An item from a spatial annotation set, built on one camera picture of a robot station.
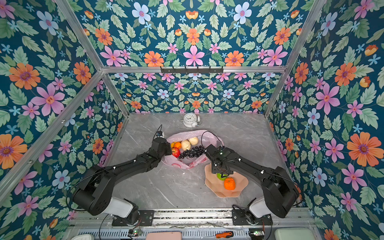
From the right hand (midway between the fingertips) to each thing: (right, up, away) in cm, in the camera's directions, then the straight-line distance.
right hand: (219, 169), depth 84 cm
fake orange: (-26, +12, +12) cm, 31 cm away
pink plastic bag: (-8, +17, +16) cm, 25 cm away
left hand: (-30, +16, +6) cm, 34 cm away
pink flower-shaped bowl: (-2, -9, -2) cm, 9 cm away
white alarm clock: (-19, +30, +27) cm, 44 cm away
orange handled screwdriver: (0, -26, -16) cm, 30 cm away
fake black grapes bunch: (-13, +9, +9) cm, 18 cm away
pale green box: (+32, -24, -18) cm, 44 cm away
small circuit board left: (-43, -26, -14) cm, 52 cm away
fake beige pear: (-21, +13, +11) cm, 27 cm away
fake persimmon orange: (+5, -6, -5) cm, 9 cm away
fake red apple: (-27, +9, +8) cm, 29 cm away
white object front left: (-64, -26, -18) cm, 71 cm away
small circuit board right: (+16, -27, -14) cm, 34 cm away
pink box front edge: (-27, -26, -17) cm, 41 cm away
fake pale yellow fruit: (-16, +15, +14) cm, 26 cm away
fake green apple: (0, -4, -1) cm, 4 cm away
